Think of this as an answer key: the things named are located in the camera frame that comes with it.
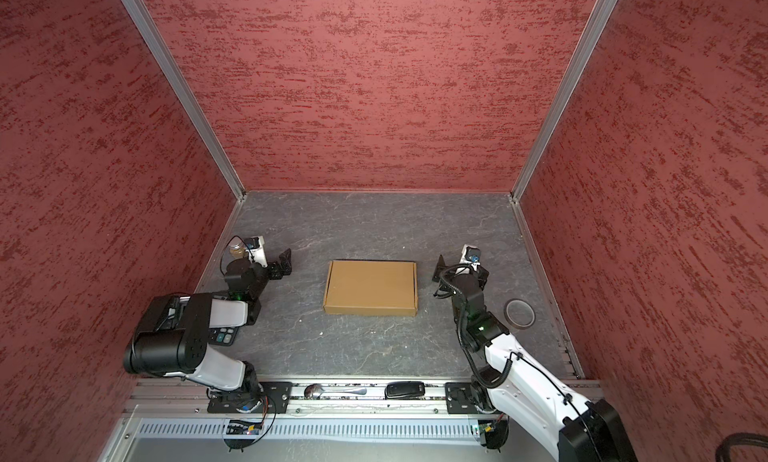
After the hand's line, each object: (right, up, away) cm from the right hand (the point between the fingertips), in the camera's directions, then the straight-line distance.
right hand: (451, 264), depth 82 cm
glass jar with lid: (-66, +3, +10) cm, 67 cm away
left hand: (-54, +1, +11) cm, 55 cm away
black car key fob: (-14, -30, -10) cm, 35 cm away
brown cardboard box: (-25, -8, +6) cm, 27 cm away
